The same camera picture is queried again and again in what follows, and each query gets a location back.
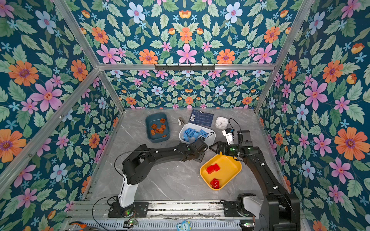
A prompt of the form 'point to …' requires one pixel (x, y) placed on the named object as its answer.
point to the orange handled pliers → (82, 224)
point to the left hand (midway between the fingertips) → (203, 153)
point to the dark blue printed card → (201, 118)
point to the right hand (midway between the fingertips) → (215, 147)
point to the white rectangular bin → (208, 140)
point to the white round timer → (221, 122)
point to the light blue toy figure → (184, 226)
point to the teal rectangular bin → (154, 118)
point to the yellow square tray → (219, 170)
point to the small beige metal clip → (179, 121)
